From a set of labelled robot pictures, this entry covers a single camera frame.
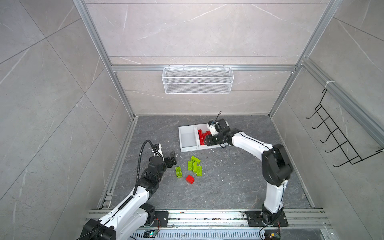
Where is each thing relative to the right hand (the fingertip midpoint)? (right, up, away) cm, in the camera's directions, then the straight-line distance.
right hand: (207, 139), depth 95 cm
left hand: (-24, -5, -11) cm, 27 cm away
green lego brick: (-18, -19, -6) cm, 27 cm away
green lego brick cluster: (-9, -16, -4) cm, 19 cm away
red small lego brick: (-11, -23, -9) cm, 27 cm away
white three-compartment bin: (-12, -1, +10) cm, 16 cm away
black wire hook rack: (+57, 0, -31) cm, 65 cm away
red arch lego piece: (-2, +1, +9) cm, 9 cm away
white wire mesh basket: (-6, +40, +6) cm, 41 cm away
